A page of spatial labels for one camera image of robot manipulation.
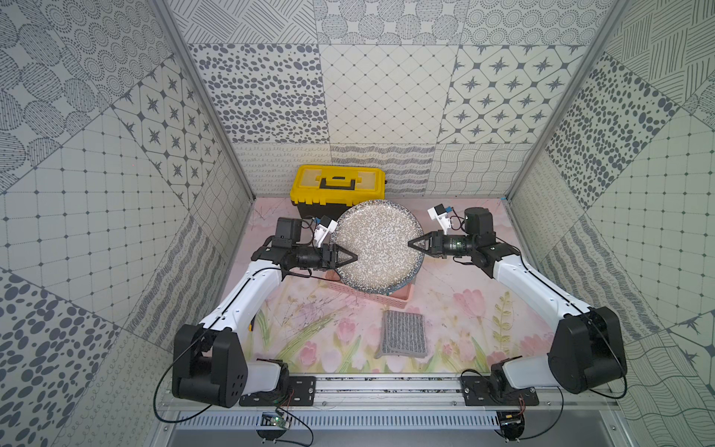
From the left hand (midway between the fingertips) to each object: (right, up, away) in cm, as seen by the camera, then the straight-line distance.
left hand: (349, 254), depth 76 cm
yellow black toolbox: (-10, +21, +25) cm, 34 cm away
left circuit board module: (-19, -43, -6) cm, 48 cm away
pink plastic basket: (+14, -15, +7) cm, 22 cm away
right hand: (+17, +2, +1) cm, 17 cm away
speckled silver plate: (+8, +6, +2) cm, 10 cm away
